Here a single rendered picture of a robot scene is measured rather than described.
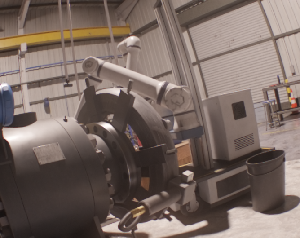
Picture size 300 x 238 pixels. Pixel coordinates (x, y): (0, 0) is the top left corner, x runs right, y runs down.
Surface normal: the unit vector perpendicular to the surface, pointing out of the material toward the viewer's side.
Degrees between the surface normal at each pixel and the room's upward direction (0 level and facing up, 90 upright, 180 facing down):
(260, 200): 93
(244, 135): 90
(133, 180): 110
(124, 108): 90
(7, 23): 90
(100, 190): 100
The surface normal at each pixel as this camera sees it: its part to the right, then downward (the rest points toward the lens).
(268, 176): -0.29, 0.11
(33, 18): 0.59, -0.15
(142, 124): -0.71, 0.15
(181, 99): 0.01, 0.07
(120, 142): 0.48, -0.61
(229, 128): 0.18, -0.05
